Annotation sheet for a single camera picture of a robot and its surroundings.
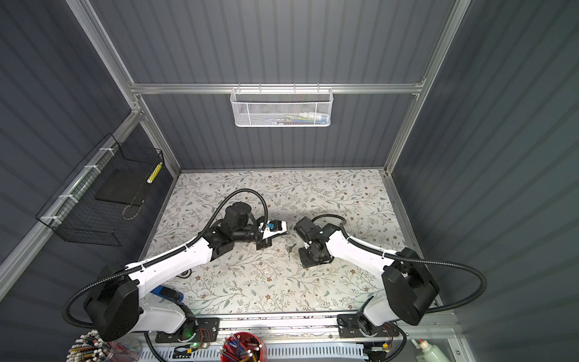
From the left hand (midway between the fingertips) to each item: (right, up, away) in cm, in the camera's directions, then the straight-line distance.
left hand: (285, 229), depth 78 cm
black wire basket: (-60, +10, -6) cm, 61 cm away
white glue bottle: (+42, -33, -14) cm, 55 cm away
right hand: (+9, -14, +7) cm, 18 cm away
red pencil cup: (-11, -30, -16) cm, 36 cm away
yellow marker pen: (-48, +20, +4) cm, 53 cm away
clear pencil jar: (-50, -28, -19) cm, 61 cm away
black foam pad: (-53, +15, -4) cm, 55 cm away
